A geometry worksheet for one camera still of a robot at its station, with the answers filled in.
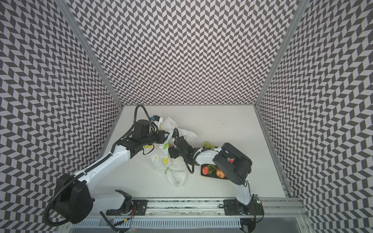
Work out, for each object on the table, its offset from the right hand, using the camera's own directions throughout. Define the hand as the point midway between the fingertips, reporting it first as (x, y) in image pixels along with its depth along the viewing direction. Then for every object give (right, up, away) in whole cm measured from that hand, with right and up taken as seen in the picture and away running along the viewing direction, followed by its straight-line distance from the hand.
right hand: (173, 148), depth 91 cm
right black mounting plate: (+33, -26, -18) cm, 46 cm away
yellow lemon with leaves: (+24, -10, -7) cm, 27 cm away
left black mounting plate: (-15, -26, -19) cm, 36 cm away
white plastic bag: (+3, -11, -6) cm, 13 cm away
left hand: (0, +9, -10) cm, 14 cm away
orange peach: (+28, -12, -12) cm, 32 cm away
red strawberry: (+20, -11, -9) cm, 25 cm away
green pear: (+22, +2, 0) cm, 22 cm away
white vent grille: (-4, -32, -22) cm, 39 cm away
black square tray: (+24, -11, -9) cm, 28 cm away
